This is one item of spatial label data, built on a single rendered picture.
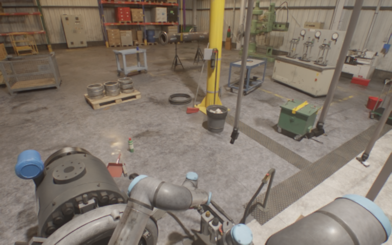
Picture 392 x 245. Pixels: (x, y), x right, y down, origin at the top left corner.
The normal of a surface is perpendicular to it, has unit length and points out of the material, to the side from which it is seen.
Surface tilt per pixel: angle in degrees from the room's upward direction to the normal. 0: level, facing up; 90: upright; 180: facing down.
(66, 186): 9
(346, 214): 5
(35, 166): 90
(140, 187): 32
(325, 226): 18
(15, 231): 0
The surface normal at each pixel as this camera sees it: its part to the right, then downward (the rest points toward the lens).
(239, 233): 0.16, -0.69
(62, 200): -0.22, -0.76
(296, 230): -0.59, -0.80
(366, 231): 0.25, -0.47
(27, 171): 0.62, 0.38
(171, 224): 0.02, -0.88
